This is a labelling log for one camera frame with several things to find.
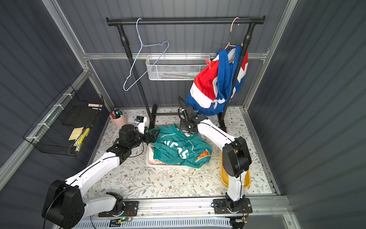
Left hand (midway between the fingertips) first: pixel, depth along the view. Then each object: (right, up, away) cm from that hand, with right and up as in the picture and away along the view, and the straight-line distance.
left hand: (152, 129), depth 81 cm
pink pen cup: (-29, +8, +18) cm, 35 cm away
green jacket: (+12, -10, +1) cm, 16 cm away
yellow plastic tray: (+42, -29, +1) cm, 51 cm away
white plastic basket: (-3, -18, 0) cm, 19 cm away
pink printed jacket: (-1, -17, 0) cm, 17 cm away
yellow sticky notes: (-37, -1, -8) cm, 38 cm away
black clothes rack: (+47, +16, +13) cm, 51 cm away
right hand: (+19, +2, +9) cm, 22 cm away
